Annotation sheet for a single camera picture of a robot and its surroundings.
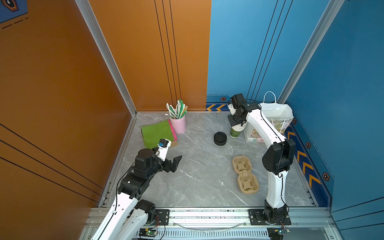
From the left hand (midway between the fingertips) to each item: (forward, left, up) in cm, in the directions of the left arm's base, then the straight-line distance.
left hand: (173, 151), depth 73 cm
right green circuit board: (-30, -52, -21) cm, 64 cm away
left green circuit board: (-31, +11, -23) cm, 40 cm away
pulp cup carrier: (-8, -41, -19) cm, 45 cm away
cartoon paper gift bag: (+30, -66, -4) cm, 73 cm away
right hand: (+25, -34, -4) cm, 43 cm away
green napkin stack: (+24, +19, -18) cm, 36 cm away
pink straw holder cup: (+30, +1, -15) cm, 33 cm away
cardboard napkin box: (+17, +3, -18) cm, 25 cm away
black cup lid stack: (+20, -27, -16) cm, 37 cm away
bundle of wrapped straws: (+33, +1, -6) cm, 34 cm away
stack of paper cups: (+21, -36, -9) cm, 43 cm away
